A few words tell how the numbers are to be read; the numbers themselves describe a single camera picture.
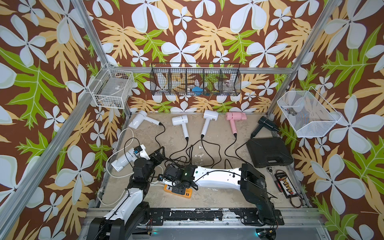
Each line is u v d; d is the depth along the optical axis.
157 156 0.75
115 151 1.01
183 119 1.08
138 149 0.73
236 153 0.98
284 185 0.84
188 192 0.79
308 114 0.82
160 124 1.11
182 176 0.59
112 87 0.86
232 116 1.11
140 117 1.11
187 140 1.04
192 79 0.98
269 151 0.94
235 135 1.05
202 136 1.05
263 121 1.08
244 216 0.74
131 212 0.53
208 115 1.12
